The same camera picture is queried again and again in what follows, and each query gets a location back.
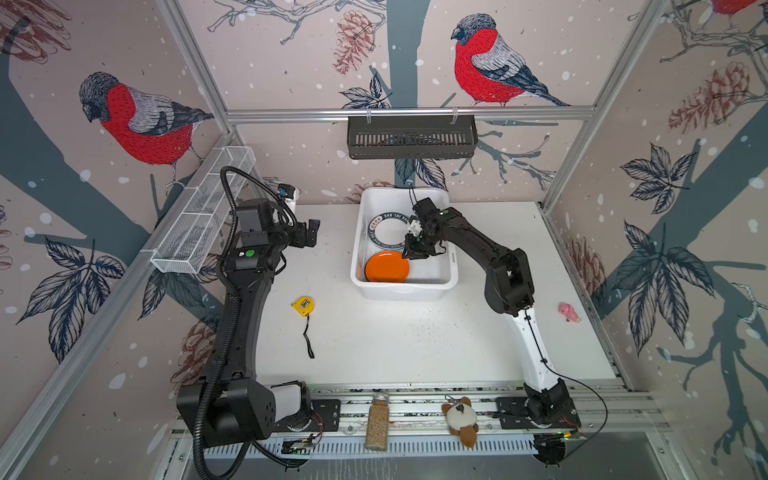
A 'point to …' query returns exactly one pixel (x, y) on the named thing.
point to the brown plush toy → (461, 419)
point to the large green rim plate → (372, 236)
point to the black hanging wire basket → (412, 137)
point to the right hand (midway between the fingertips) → (404, 258)
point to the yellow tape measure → (305, 306)
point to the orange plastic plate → (387, 267)
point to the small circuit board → (299, 447)
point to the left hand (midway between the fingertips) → (298, 216)
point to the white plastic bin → (429, 278)
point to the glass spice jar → (377, 425)
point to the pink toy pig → (569, 312)
